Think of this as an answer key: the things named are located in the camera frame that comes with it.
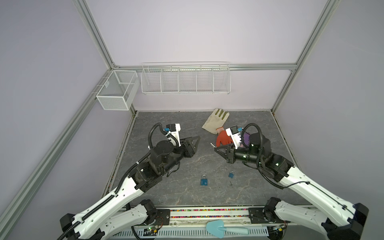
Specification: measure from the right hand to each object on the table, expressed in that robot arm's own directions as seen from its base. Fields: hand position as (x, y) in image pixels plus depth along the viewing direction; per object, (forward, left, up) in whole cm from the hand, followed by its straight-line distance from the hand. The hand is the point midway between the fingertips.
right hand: (215, 150), depth 65 cm
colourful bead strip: (-21, -12, -30) cm, 39 cm away
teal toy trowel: (-26, -1, -28) cm, 38 cm away
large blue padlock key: (+2, +1, +2) cm, 3 cm away
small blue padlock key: (-6, -11, -30) cm, 32 cm away
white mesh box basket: (+49, +62, -4) cm, 79 cm away
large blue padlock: (-4, +5, -28) cm, 29 cm away
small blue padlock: (+1, -12, -29) cm, 31 cm away
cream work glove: (+43, -7, -29) cm, 53 cm away
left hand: (+2, +8, +5) cm, 9 cm away
